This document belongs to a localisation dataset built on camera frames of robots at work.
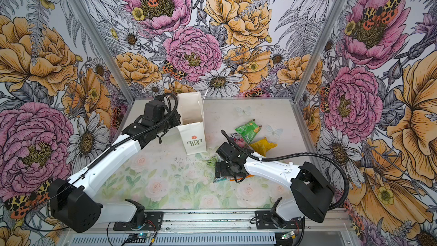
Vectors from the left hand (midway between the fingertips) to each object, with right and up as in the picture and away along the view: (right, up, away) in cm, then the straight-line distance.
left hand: (180, 120), depth 81 cm
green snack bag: (+35, -6, +19) cm, 40 cm away
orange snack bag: (+29, -21, -14) cm, 39 cm away
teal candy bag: (+19, -28, +2) cm, 34 cm away
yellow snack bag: (+40, -13, +9) cm, 43 cm away
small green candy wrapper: (+14, -21, +7) cm, 27 cm away
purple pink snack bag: (+29, -11, +15) cm, 34 cm away
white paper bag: (+6, -4, -3) cm, 8 cm away
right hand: (+22, -27, +1) cm, 35 cm away
